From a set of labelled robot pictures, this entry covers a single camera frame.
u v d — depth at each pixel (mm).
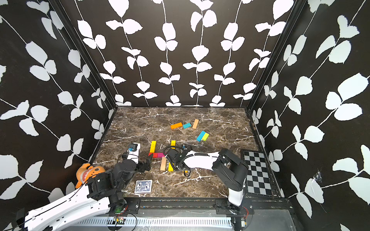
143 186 796
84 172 776
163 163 884
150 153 929
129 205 769
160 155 715
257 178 772
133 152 605
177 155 698
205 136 1016
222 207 731
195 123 1099
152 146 954
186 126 1078
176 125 1078
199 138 1011
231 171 465
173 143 982
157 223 701
